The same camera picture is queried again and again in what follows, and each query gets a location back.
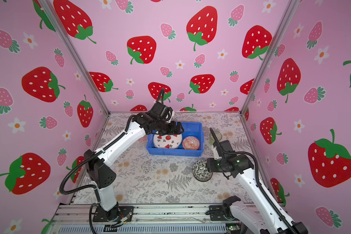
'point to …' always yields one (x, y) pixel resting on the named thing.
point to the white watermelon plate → (167, 141)
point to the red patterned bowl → (190, 143)
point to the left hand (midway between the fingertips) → (179, 130)
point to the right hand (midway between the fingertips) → (209, 164)
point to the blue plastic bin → (194, 129)
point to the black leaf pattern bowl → (199, 170)
